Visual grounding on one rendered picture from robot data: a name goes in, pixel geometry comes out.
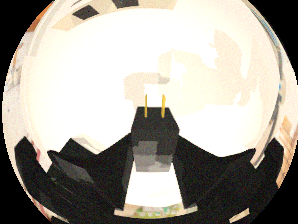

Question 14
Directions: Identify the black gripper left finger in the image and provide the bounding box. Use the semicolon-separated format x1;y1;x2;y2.
47;133;134;212

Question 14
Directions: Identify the black two-prong plug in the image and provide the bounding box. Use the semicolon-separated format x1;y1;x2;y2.
130;95;180;173

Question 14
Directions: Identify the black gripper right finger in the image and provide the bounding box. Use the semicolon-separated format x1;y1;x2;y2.
172;135;257;209

